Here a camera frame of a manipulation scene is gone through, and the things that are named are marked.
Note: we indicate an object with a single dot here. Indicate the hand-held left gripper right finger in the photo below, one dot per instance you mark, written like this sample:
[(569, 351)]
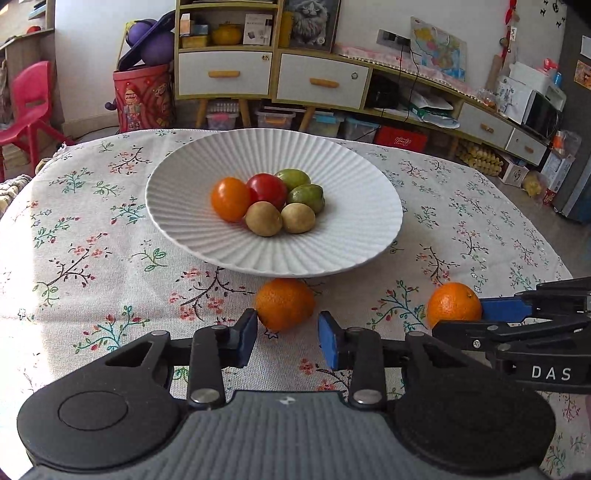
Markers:
[(328, 339)]

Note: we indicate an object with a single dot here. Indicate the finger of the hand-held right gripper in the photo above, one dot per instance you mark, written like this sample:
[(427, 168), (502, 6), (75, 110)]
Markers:
[(466, 333), (501, 308)]

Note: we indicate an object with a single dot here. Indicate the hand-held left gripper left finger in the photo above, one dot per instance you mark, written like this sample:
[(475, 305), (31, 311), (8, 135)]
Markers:
[(249, 337)]

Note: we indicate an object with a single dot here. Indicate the orange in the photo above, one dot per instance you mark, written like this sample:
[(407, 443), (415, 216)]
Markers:
[(452, 305), (284, 304)]

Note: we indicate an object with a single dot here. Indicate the brown kiwi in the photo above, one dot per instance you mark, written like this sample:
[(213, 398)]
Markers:
[(263, 219), (298, 218)]

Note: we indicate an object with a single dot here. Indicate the white ribbed plate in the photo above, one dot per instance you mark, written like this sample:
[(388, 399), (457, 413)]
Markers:
[(351, 212)]

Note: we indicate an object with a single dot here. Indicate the orange tomato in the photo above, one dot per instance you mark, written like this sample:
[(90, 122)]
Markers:
[(230, 199)]

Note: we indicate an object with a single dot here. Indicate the green kiwi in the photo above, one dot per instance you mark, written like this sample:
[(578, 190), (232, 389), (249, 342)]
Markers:
[(307, 197), (293, 177)]

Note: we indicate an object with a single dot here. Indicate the red tomato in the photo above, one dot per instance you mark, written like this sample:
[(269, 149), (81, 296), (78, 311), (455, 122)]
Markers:
[(268, 189)]

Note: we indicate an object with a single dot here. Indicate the small white carton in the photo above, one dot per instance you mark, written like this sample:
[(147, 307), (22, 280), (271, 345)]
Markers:
[(515, 171)]

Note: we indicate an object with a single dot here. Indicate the yellow bead rack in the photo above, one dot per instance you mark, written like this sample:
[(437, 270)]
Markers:
[(480, 158)]

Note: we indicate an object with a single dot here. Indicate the floral tablecloth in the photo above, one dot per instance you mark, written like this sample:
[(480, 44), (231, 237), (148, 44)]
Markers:
[(92, 240)]

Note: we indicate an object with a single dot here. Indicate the dark refrigerator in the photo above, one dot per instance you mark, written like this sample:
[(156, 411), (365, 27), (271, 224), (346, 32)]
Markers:
[(575, 138)]

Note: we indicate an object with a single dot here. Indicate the red box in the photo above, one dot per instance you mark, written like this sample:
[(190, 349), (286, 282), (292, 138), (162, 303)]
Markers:
[(400, 137)]

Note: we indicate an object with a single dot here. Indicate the white microwave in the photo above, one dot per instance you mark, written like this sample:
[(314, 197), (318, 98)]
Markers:
[(535, 110)]

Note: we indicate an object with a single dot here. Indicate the stack of papers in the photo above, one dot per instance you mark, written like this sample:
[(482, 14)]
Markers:
[(434, 110)]

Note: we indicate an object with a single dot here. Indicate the clear box blue lid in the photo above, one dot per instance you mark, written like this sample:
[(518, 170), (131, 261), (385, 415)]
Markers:
[(325, 125), (360, 130)]

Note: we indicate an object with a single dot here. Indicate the clear box pink lid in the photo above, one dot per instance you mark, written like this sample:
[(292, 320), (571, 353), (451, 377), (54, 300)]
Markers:
[(221, 117)]

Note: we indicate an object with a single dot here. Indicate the wooden rolling pin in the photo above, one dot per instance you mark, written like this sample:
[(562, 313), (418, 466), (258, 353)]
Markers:
[(495, 71)]

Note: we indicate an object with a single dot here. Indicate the red printed bin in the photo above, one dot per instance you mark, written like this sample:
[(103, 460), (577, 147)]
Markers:
[(145, 99)]

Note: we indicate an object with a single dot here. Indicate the white wooden cabinet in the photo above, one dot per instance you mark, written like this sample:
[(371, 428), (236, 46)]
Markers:
[(323, 74)]

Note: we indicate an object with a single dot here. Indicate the map poster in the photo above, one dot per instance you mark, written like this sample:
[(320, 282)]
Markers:
[(438, 48)]

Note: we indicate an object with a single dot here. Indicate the pink lace runner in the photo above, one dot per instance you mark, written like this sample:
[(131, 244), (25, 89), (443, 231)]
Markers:
[(392, 57)]

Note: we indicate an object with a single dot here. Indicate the patterned sofa blanket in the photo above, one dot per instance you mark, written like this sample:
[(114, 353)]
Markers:
[(7, 196)]

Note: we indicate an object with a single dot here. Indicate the yellow box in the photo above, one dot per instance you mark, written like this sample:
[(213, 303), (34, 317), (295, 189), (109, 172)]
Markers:
[(196, 41)]

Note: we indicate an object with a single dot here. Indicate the orange pumpkin pot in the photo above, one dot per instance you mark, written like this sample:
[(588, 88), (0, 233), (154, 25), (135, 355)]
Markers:
[(227, 34)]

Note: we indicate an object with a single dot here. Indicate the white box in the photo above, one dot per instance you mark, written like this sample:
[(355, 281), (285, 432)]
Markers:
[(257, 30)]

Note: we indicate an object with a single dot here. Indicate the yellow canister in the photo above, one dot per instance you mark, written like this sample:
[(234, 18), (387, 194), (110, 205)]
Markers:
[(286, 30)]

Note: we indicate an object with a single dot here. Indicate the cat picture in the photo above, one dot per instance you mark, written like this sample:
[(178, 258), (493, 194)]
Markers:
[(311, 23)]

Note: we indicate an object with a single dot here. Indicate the red plastic chair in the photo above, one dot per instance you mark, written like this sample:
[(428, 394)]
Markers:
[(27, 106)]

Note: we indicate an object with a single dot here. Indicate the wooden bookshelf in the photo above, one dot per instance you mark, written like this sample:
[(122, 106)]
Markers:
[(27, 41)]

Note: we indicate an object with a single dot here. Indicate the wall outlet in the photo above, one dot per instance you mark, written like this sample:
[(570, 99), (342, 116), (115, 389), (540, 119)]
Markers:
[(392, 38)]

